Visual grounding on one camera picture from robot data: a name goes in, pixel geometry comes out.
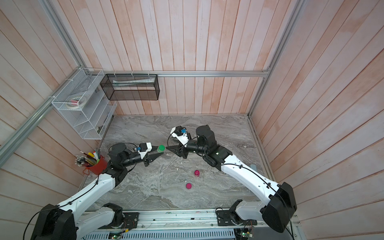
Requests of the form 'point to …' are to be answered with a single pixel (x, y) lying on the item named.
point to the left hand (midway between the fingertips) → (161, 150)
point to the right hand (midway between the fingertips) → (169, 142)
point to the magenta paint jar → (196, 173)
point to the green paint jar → (161, 148)
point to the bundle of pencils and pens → (89, 159)
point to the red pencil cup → (97, 169)
